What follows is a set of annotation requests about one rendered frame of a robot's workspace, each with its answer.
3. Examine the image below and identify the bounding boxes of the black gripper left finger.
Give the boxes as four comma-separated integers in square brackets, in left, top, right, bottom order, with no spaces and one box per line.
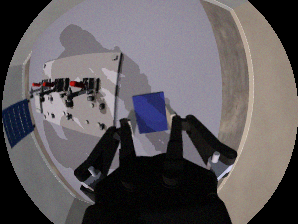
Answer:
[74,109,141,192]

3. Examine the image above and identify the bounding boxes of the blue rectangular block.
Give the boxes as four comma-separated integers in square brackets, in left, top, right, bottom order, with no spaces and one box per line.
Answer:
[132,91,168,134]

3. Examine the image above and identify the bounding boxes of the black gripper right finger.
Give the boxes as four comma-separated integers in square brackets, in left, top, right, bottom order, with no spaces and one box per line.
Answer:
[162,104,238,185]

